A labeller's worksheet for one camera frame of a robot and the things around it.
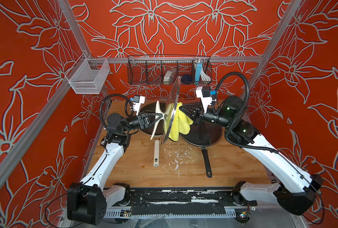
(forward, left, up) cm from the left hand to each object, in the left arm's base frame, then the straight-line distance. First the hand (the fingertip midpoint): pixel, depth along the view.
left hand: (161, 117), depth 61 cm
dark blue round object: (+38, -13, -6) cm, 40 cm away
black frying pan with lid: (+11, -26, -30) cm, 41 cm away
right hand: (-2, -7, +8) cm, 11 cm away
